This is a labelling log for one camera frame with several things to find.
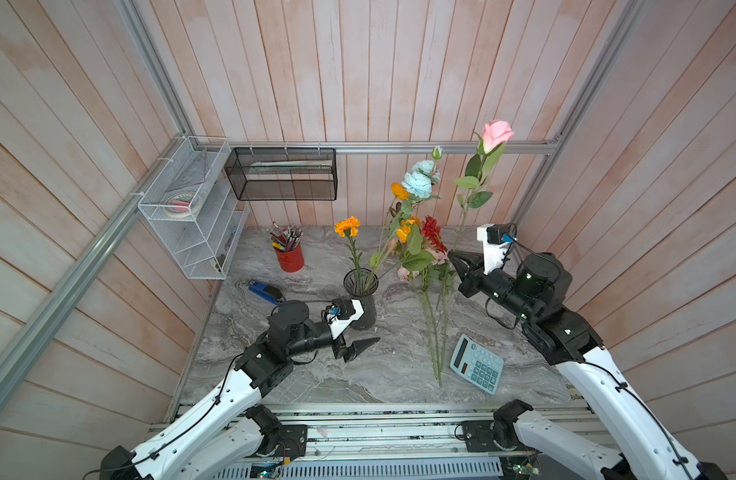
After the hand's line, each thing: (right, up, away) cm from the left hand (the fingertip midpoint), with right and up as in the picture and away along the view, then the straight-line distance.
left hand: (368, 325), depth 67 cm
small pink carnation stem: (+14, +10, +35) cm, 39 cm away
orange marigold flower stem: (-5, +24, +9) cm, 26 cm away
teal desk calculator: (+32, -15, +16) cm, 39 cm away
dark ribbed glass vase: (+1, +9, +13) cm, 16 cm away
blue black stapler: (-33, +4, +31) cm, 45 cm away
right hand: (+18, +17, -3) cm, 25 cm away
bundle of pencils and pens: (-26, +21, +29) cm, 44 cm away
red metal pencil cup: (-27, +14, +39) cm, 50 cm away
